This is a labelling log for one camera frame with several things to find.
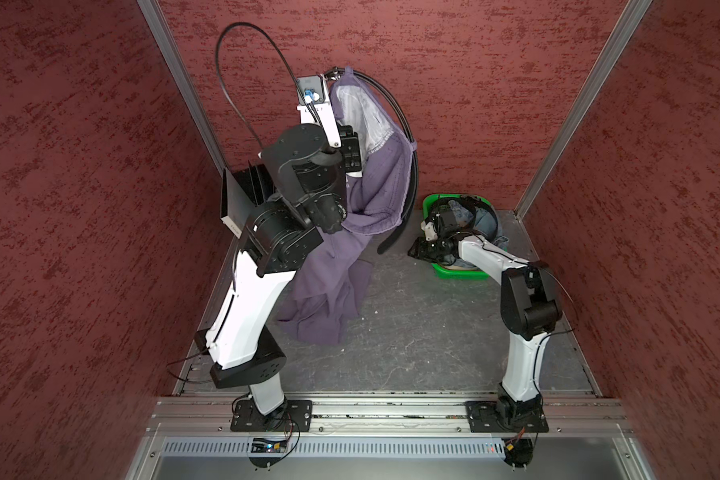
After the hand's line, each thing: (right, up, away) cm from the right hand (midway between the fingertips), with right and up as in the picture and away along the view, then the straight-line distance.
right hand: (414, 255), depth 98 cm
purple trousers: (-23, -2, -34) cm, 41 cm away
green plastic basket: (+9, -5, -5) cm, 11 cm away
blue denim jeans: (+26, +11, +5) cm, 29 cm away
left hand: (-23, +24, -50) cm, 61 cm away
